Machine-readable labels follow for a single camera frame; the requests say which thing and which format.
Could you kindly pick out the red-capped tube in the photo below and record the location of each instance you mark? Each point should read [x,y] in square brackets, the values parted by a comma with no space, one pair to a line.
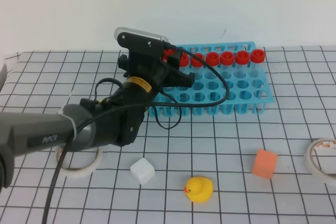
[197,61]
[167,53]
[227,59]
[241,63]
[256,67]
[184,60]
[212,59]

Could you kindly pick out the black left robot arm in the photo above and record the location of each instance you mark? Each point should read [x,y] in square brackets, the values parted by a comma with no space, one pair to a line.
[91,123]

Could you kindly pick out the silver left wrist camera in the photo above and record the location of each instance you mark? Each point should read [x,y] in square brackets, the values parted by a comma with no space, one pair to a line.
[141,42]

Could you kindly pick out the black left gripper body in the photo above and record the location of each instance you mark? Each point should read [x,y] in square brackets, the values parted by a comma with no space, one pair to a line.
[149,74]

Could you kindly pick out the yellow rubber duck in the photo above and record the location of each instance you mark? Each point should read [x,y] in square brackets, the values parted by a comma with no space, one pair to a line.
[199,189]

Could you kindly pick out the white foam cube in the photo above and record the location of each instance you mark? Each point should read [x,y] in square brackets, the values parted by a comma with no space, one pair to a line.
[142,170]

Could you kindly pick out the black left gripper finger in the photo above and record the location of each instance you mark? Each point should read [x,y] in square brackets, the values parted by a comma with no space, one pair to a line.
[173,61]

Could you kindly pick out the right white tape roll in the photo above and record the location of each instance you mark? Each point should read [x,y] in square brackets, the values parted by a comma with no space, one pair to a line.
[319,160]

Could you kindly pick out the blue test tube rack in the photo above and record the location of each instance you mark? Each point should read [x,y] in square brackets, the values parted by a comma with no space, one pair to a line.
[250,93]

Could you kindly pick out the orange foam cube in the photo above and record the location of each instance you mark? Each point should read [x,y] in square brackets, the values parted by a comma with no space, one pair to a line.
[264,164]

